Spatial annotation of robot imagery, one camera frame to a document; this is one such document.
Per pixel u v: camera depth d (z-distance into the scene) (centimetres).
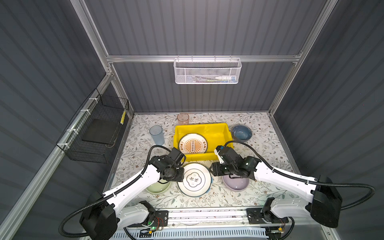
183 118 107
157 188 83
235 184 83
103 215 39
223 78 90
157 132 99
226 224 73
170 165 58
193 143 101
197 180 85
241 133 105
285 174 48
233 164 60
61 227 37
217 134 106
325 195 42
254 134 108
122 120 82
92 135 74
